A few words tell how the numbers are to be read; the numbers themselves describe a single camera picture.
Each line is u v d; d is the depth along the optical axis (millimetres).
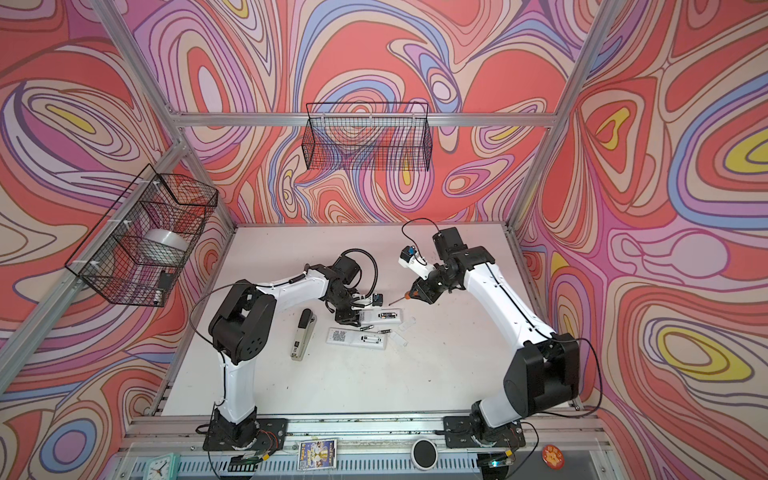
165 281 728
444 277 675
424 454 668
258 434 725
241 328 523
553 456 704
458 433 722
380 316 931
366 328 910
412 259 715
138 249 723
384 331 908
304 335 881
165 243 704
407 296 802
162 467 677
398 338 901
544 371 419
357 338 885
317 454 695
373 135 959
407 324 930
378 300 842
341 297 807
